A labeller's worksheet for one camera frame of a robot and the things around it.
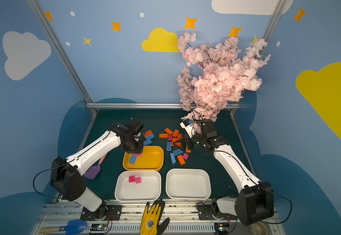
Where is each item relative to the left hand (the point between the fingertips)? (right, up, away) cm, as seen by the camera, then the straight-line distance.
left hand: (139, 150), depth 83 cm
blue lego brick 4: (+22, -3, +14) cm, 26 cm away
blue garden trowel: (-30, -36, -12) cm, 48 cm away
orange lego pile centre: (+22, +6, +22) cm, 32 cm away
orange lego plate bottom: (+24, -8, +11) cm, 28 cm away
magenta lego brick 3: (+28, -6, +12) cm, 31 cm away
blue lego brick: (-7, -7, +10) cm, 14 cm away
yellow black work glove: (+8, -34, -13) cm, 37 cm away
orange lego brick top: (+16, +10, +25) cm, 31 cm away
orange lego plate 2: (+30, -3, +17) cm, 34 cm away
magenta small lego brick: (-1, -2, -2) cm, 3 cm away
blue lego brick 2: (+2, +5, +20) cm, 21 cm away
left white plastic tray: (+6, -23, +1) cm, 24 cm away
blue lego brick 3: (+16, 0, +17) cm, 24 cm away
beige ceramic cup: (+61, -36, -13) cm, 72 cm away
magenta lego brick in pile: (+17, +5, +22) cm, 28 cm away
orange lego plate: (+12, +7, +25) cm, 28 cm away
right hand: (+23, +7, -4) cm, 25 cm away
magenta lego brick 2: (-2, -18, +3) cm, 19 cm away
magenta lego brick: (-5, -17, +2) cm, 18 cm away
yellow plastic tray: (+5, -9, +13) cm, 17 cm away
